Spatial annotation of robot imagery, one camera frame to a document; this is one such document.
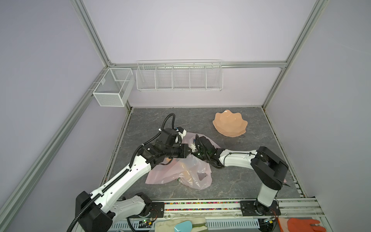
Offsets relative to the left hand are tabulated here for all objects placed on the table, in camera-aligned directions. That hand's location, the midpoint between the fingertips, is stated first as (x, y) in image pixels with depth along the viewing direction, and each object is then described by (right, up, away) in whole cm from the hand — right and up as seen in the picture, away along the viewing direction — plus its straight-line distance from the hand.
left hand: (191, 152), depth 72 cm
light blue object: (-3, -35, -4) cm, 35 cm away
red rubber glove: (+53, -35, -2) cm, 63 cm away
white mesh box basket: (-56, +40, +30) cm, 75 cm away
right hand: (-8, -7, +7) cm, 13 cm away
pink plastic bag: (0, -9, 0) cm, 9 cm away
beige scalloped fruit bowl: (+30, +13, +36) cm, 49 cm away
